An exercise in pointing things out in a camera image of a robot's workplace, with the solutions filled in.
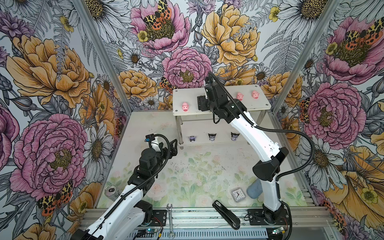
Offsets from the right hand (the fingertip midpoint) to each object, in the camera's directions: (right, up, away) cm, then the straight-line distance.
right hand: (206, 102), depth 77 cm
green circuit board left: (-26, -61, -6) cm, 67 cm away
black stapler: (+10, -54, -7) cm, 55 cm away
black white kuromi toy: (+5, -19, +16) cm, 26 cm away
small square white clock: (+17, -48, +2) cm, 51 cm away
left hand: (-19, -22, +3) cm, 29 cm away
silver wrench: (-16, -62, -8) cm, 64 cm away
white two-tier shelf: (-5, -14, +37) cm, 39 cm away
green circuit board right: (+34, -61, -6) cm, 70 cm away
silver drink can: (-43, -42, -8) cm, 61 cm away
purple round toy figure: (-8, -20, +17) cm, 27 cm away
